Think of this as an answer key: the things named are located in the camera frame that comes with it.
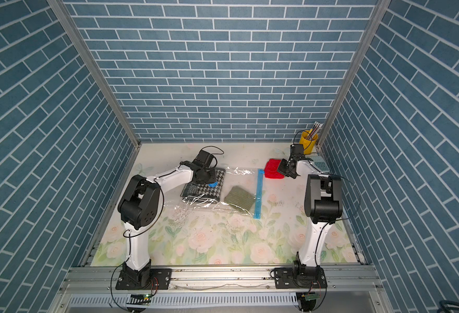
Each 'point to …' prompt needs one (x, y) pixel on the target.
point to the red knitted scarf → (270, 171)
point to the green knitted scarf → (240, 197)
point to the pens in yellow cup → (316, 127)
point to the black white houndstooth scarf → (207, 192)
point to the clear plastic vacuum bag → (250, 178)
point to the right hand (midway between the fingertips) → (283, 169)
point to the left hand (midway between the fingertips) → (218, 179)
